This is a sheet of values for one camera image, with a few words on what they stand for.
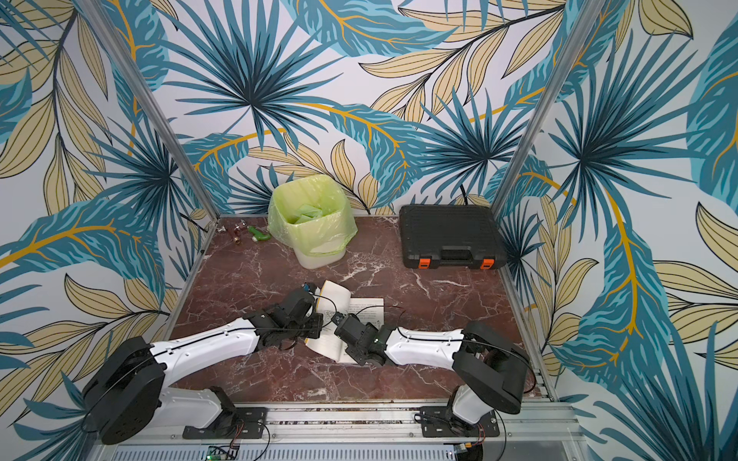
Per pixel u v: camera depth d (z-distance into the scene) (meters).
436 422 0.73
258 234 1.11
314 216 1.00
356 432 0.73
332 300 0.73
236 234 1.13
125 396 0.41
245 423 0.73
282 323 0.65
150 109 0.84
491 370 0.44
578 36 0.72
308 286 0.78
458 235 1.08
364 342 0.64
